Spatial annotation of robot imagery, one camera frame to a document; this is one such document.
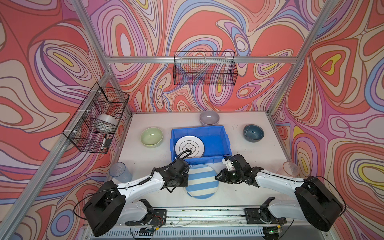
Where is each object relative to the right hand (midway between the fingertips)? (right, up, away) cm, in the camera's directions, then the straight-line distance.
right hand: (218, 181), depth 84 cm
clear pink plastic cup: (+44, +6, +5) cm, 45 cm away
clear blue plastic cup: (-57, +6, 0) cm, 57 cm away
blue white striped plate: (-9, -1, 0) cm, 9 cm away
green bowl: (-43, +24, +18) cm, 53 cm away
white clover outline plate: (-17, +20, +15) cm, 30 cm away
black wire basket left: (-63, +32, -12) cm, 71 cm away
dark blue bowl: (+29, +27, +21) cm, 44 cm away
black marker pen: (-59, +24, -11) cm, 64 cm away
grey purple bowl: (-2, +38, +29) cm, 48 cm away
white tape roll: (-56, +33, -14) cm, 66 cm away
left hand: (-16, 0, 0) cm, 16 cm away
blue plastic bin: (+1, +22, +16) cm, 27 cm away
